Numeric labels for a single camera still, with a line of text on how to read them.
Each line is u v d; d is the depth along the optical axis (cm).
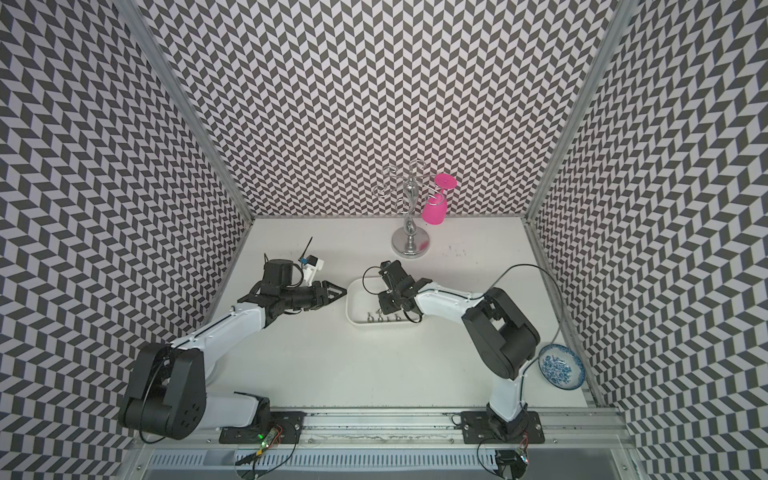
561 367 82
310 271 80
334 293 84
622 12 67
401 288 72
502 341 48
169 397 42
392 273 72
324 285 78
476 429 73
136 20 72
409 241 109
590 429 75
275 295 69
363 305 95
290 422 74
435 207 97
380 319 91
